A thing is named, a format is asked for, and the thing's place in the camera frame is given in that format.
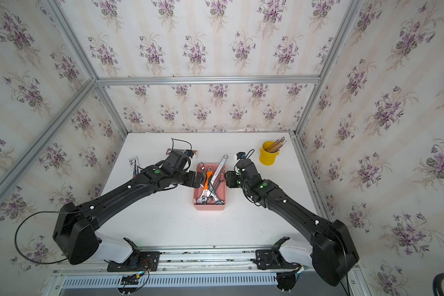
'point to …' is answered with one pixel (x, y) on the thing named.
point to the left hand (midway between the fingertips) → (197, 177)
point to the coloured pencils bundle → (277, 145)
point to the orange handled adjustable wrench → (206, 192)
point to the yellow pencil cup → (266, 157)
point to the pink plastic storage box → (219, 188)
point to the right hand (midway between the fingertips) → (230, 175)
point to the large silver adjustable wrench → (211, 192)
